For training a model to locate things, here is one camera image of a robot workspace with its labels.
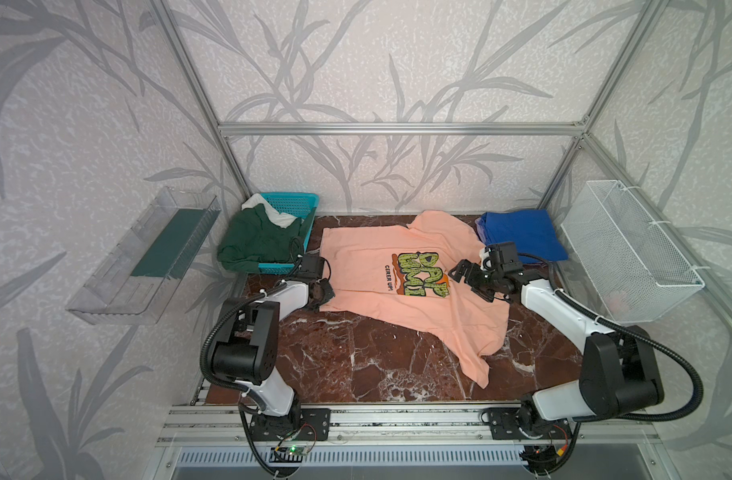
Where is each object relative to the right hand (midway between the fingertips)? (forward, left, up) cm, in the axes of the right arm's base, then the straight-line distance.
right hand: (459, 270), depth 90 cm
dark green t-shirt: (+16, +70, -3) cm, 72 cm away
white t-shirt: (+32, +65, -11) cm, 73 cm away
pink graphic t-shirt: (+5, +18, -12) cm, 22 cm away
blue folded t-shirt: (+22, -33, -8) cm, 40 cm away
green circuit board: (-44, +44, -11) cm, 63 cm away
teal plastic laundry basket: (+34, +58, -5) cm, 67 cm away
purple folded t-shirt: (+27, -14, -11) cm, 32 cm away
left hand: (+1, +41, -9) cm, 42 cm away
